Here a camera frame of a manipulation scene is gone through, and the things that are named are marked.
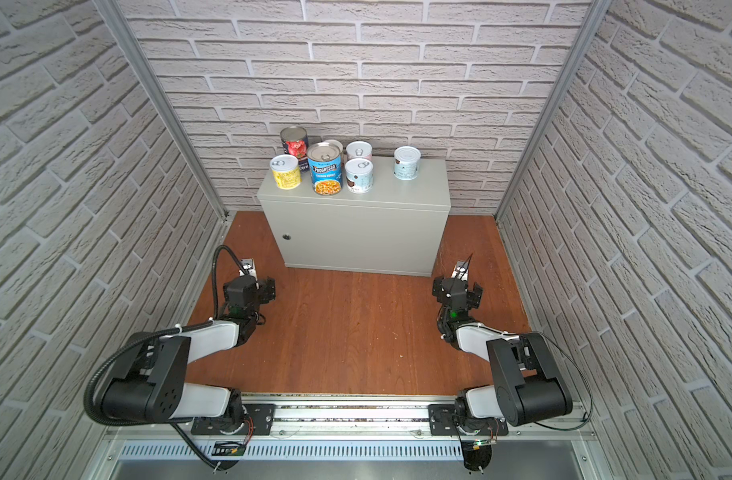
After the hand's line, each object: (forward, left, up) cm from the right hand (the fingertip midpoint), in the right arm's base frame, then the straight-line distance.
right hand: (459, 277), depth 91 cm
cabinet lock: (+14, +53, +8) cm, 56 cm away
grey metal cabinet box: (+9, +20, +15) cm, 26 cm away
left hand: (+6, +65, 0) cm, 65 cm away
